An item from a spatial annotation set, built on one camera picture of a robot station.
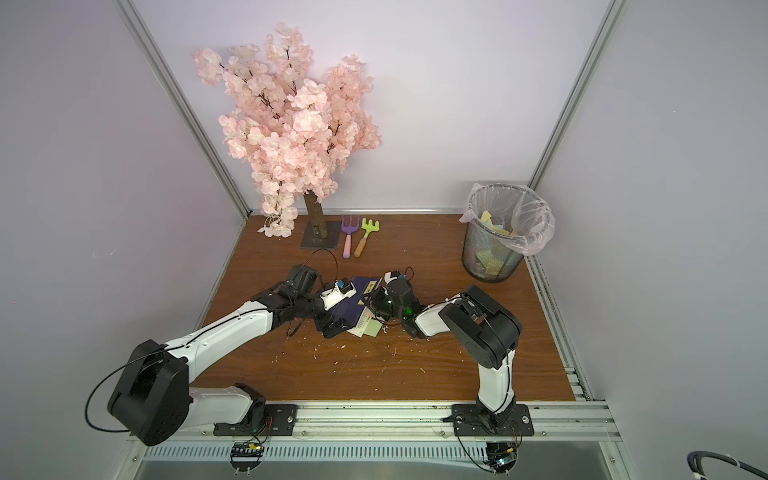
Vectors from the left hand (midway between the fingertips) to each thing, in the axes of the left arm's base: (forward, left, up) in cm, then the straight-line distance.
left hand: (346, 308), depth 84 cm
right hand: (+7, -4, -1) cm, 8 cm away
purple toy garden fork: (+31, +4, -7) cm, 32 cm away
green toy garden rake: (+38, -3, -7) cm, 39 cm away
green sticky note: (-3, -8, -7) cm, 11 cm away
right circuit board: (-33, -40, -11) cm, 53 cm away
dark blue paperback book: (+1, -1, -4) cm, 4 cm away
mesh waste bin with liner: (+31, -52, +3) cm, 60 cm away
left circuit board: (-34, +23, -13) cm, 43 cm away
